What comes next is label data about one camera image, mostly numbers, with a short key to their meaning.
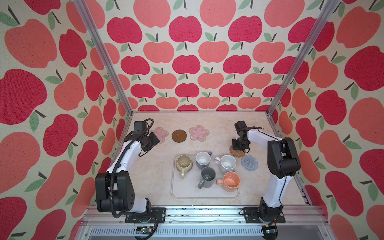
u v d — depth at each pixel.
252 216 0.73
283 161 0.53
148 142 0.75
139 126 0.68
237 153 0.97
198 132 1.09
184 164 0.91
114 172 0.44
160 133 1.08
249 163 0.93
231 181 0.84
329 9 0.70
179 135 1.07
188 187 0.83
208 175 0.85
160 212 0.75
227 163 0.91
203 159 0.93
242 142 0.84
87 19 0.73
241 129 0.81
